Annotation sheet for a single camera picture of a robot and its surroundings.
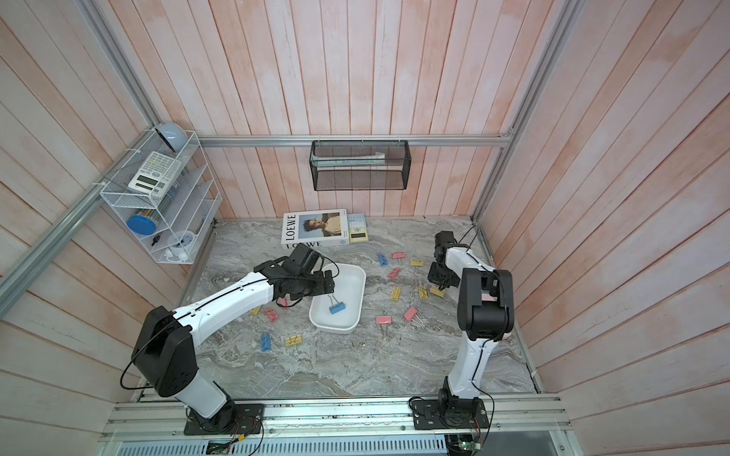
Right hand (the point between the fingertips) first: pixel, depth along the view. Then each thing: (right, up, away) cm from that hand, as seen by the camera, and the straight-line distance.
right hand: (443, 278), depth 100 cm
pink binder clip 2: (-17, +2, +2) cm, 17 cm away
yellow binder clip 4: (-3, -4, -3) cm, 6 cm away
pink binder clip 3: (-22, -12, -9) cm, 27 cm away
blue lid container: (-89, +18, -24) cm, 94 cm away
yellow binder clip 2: (-18, -5, -4) cm, 18 cm away
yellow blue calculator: (-31, +19, +15) cm, 40 cm away
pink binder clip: (-15, +8, +7) cm, 18 cm away
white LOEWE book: (-48, +19, +12) cm, 53 cm away
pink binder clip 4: (-13, -11, -7) cm, 18 cm away
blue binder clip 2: (-21, +7, +7) cm, 23 cm away
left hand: (-42, -2, -14) cm, 44 cm away
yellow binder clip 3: (-8, -5, -2) cm, 9 cm away
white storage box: (-36, -10, -7) cm, 39 cm away
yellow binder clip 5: (-50, -17, -15) cm, 55 cm away
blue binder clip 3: (-59, -18, -14) cm, 63 cm away
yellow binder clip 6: (-51, -1, -44) cm, 68 cm away
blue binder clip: (-38, -9, -7) cm, 39 cm away
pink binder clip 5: (-59, -11, -9) cm, 60 cm away
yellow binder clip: (-9, +6, +4) cm, 11 cm away
